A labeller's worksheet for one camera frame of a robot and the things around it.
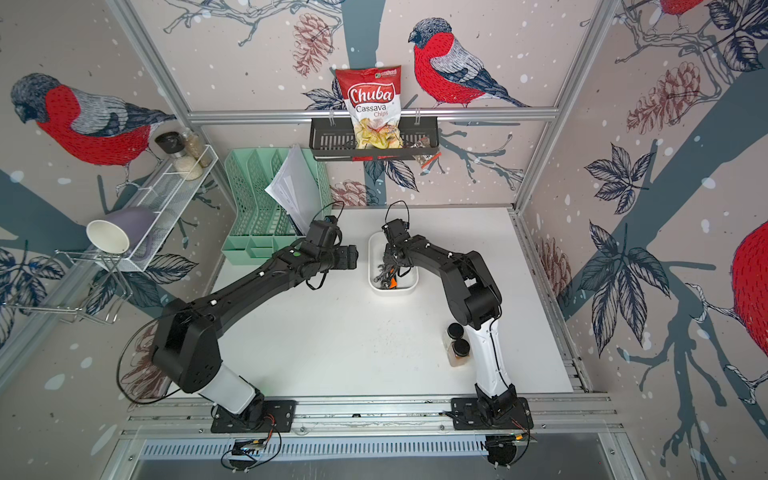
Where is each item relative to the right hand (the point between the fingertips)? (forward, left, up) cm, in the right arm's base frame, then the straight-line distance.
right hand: (392, 254), depth 104 cm
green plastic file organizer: (+9, +50, +4) cm, 51 cm away
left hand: (-9, +11, +15) cm, 21 cm away
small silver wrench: (-5, +4, 0) cm, 6 cm away
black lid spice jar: (-30, -18, +8) cm, 36 cm away
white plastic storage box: (-1, +6, -1) cm, 6 cm away
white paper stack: (+10, +31, +22) cm, 40 cm away
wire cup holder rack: (-29, +67, +22) cm, 76 cm away
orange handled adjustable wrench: (-11, -1, -1) cm, 12 cm away
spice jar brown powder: (-35, -19, +7) cm, 41 cm away
